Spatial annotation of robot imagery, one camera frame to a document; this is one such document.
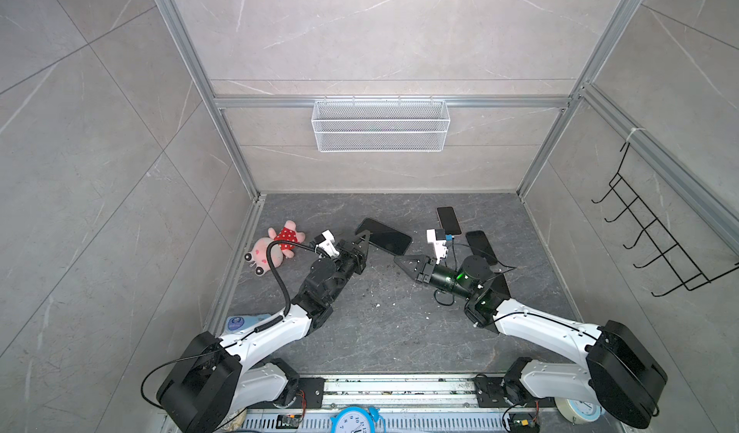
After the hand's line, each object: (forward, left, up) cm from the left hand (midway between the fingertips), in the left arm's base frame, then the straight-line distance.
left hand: (375, 229), depth 72 cm
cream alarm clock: (-38, -47, -24) cm, 65 cm away
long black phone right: (-4, -41, -29) cm, 51 cm away
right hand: (-9, -5, -3) cm, 11 cm away
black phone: (-1, -3, -2) cm, 4 cm away
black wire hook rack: (-7, -65, +3) cm, 66 cm away
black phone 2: (+13, -39, -30) cm, 51 cm away
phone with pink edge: (+25, -30, -29) cm, 48 cm away
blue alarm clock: (-38, +6, -26) cm, 47 cm away
